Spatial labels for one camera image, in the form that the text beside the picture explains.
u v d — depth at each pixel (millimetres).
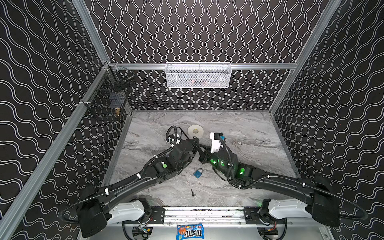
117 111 820
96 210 390
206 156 619
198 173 887
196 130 1090
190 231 690
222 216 762
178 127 1100
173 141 674
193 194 817
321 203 399
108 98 922
